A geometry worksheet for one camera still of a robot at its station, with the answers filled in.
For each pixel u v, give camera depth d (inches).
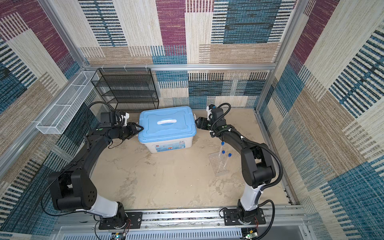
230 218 28.9
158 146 35.2
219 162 36.4
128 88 42.6
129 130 29.7
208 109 33.5
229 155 31.1
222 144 32.7
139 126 32.7
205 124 32.7
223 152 31.3
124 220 27.0
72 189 16.9
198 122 33.5
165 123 35.2
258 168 19.1
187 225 28.7
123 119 27.7
